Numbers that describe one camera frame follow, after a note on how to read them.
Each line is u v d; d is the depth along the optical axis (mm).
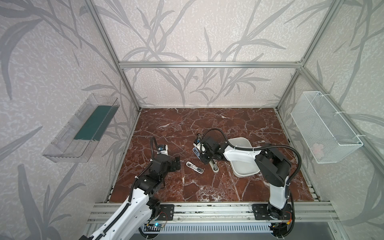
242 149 597
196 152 934
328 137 611
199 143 820
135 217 567
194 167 883
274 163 513
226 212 753
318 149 719
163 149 707
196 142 825
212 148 721
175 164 737
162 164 598
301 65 937
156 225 707
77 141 630
